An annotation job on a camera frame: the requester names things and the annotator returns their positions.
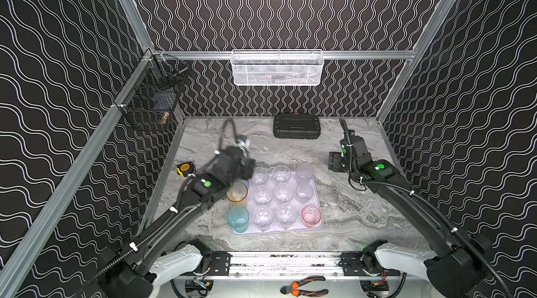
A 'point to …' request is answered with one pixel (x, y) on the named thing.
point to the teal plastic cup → (238, 217)
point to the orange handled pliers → (293, 288)
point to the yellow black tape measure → (184, 168)
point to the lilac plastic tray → (275, 206)
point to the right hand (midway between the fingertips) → (339, 156)
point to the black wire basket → (149, 98)
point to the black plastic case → (296, 126)
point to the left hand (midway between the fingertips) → (243, 153)
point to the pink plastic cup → (311, 215)
